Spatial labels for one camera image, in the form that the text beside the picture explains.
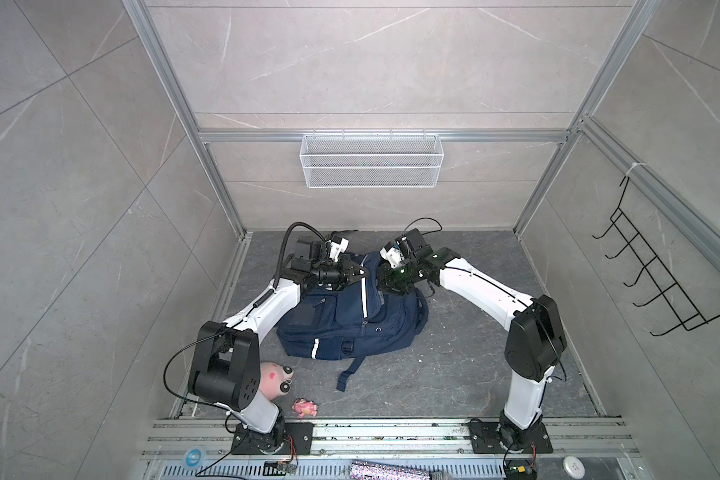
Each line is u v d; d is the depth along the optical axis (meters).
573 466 0.69
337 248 0.80
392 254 0.81
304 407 0.76
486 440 0.73
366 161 1.01
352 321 0.80
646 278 0.69
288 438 0.73
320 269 0.72
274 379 0.77
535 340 0.47
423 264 0.64
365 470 0.67
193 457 0.71
